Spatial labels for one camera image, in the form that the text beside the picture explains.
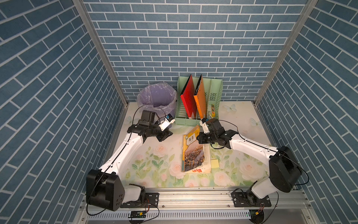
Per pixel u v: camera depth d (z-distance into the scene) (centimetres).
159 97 99
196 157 80
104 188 39
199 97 87
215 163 86
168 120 70
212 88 106
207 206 73
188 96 88
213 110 115
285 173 44
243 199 73
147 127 58
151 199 73
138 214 72
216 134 66
